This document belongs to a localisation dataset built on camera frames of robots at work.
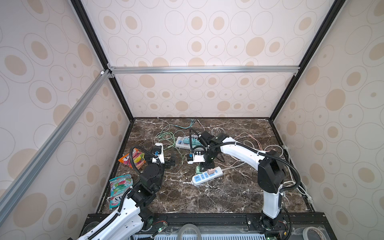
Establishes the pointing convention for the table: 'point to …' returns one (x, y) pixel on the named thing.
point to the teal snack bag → (118, 186)
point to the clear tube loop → (189, 225)
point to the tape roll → (306, 231)
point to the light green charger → (197, 169)
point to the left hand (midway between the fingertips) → (167, 146)
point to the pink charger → (211, 171)
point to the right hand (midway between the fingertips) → (201, 165)
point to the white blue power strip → (204, 176)
